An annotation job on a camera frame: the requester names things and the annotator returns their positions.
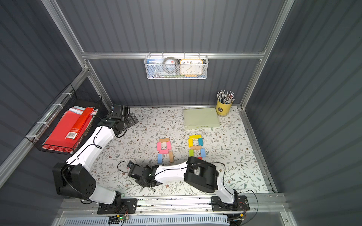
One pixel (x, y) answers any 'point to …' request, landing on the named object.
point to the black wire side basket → (71, 98)
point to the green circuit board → (115, 220)
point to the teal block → (200, 141)
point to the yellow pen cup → (224, 102)
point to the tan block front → (171, 157)
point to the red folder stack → (70, 129)
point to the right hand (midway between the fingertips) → (139, 177)
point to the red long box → (85, 116)
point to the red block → (200, 158)
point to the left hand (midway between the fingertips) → (129, 121)
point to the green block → (191, 153)
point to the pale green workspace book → (201, 118)
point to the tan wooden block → (196, 147)
